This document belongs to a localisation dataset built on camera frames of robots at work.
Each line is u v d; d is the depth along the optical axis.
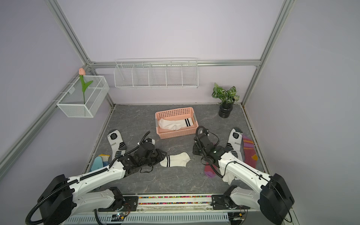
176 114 1.11
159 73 0.99
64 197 0.40
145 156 0.64
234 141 0.97
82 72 0.83
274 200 0.40
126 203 0.73
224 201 0.66
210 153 0.60
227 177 0.82
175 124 1.06
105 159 0.89
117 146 0.96
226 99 0.92
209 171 0.84
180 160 0.90
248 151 0.92
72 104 0.69
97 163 0.87
